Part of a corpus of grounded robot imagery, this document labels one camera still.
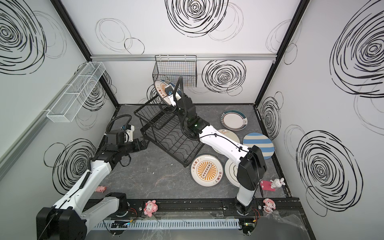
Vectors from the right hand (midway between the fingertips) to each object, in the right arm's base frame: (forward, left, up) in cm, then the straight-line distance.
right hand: (176, 89), depth 72 cm
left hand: (-14, +19, -25) cm, 34 cm away
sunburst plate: (-24, -16, -40) cm, 50 cm away
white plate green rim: (+15, -38, -41) cm, 58 cm away
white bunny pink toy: (-33, -50, -38) cm, 71 cm away
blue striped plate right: (-3, -55, -42) cm, 69 cm away
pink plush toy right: (-42, -46, -37) cm, 73 cm away
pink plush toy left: (-44, +12, -36) cm, 58 cm away
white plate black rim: (-25, -30, -40) cm, 56 cm away
